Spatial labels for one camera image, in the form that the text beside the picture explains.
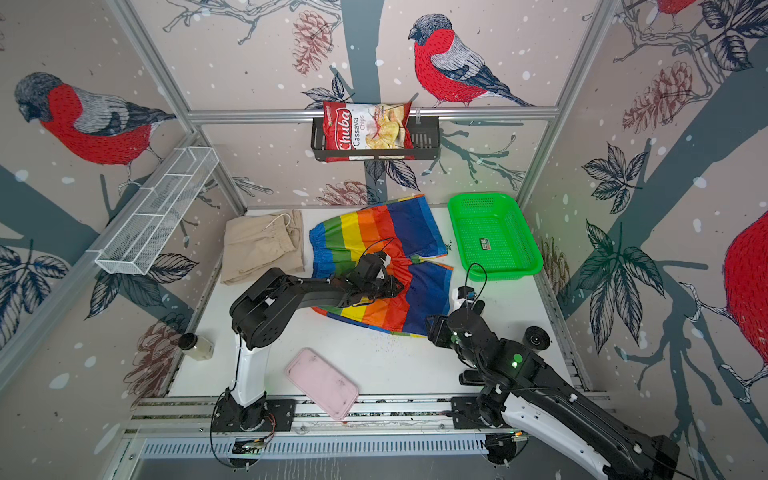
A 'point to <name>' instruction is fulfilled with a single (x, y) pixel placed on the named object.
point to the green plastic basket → (493, 237)
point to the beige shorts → (254, 244)
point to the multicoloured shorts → (404, 230)
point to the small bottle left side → (196, 346)
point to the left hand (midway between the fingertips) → (401, 292)
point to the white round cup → (536, 338)
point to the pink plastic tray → (322, 383)
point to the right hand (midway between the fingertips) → (427, 326)
